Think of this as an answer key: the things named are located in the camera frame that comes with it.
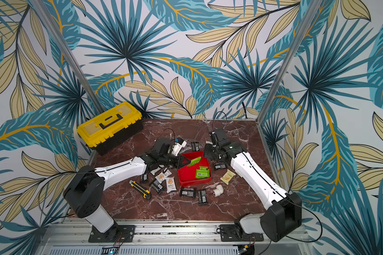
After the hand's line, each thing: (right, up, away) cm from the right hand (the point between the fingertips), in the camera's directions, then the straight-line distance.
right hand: (208, 152), depth 81 cm
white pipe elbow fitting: (+6, -21, +4) cm, 22 cm away
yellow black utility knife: (-33, -22, +4) cm, 40 cm away
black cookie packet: (-27, -19, +7) cm, 34 cm away
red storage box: (-11, -14, +11) cm, 21 cm away
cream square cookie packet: (+12, -15, +10) cm, 21 cm away
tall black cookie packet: (-35, -16, +9) cm, 40 cm away
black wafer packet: (-10, -22, +4) cm, 25 cm away
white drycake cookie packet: (-20, -19, +7) cm, 28 cm away
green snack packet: (-2, -13, +9) cm, 16 cm away
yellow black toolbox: (-57, +11, +11) cm, 59 cm away
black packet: (+7, -10, +14) cm, 19 cm away
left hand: (-10, -6, +1) cm, 11 cm away
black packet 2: (-6, +1, +23) cm, 24 cm away
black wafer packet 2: (-3, -24, +3) cm, 24 cm away
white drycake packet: (-26, -15, +9) cm, 31 cm away
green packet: (-7, -5, +4) cm, 9 cm away
